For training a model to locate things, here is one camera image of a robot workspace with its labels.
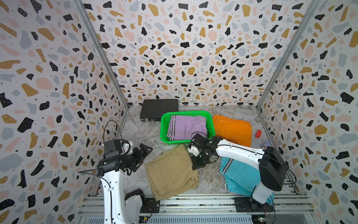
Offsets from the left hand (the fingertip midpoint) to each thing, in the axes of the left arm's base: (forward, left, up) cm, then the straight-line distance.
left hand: (148, 153), depth 73 cm
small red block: (+24, -73, -18) cm, 79 cm away
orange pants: (+28, -55, -19) cm, 64 cm away
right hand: (-4, -23, -11) cm, 26 cm away
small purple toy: (+13, -74, -14) cm, 77 cm away
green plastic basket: (+30, -4, -14) cm, 33 cm away
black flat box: (+52, +9, -21) cm, 56 cm away
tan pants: (-4, -11, -16) cm, 20 cm away
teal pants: (-8, -52, -17) cm, 55 cm away
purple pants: (+29, -17, -16) cm, 37 cm away
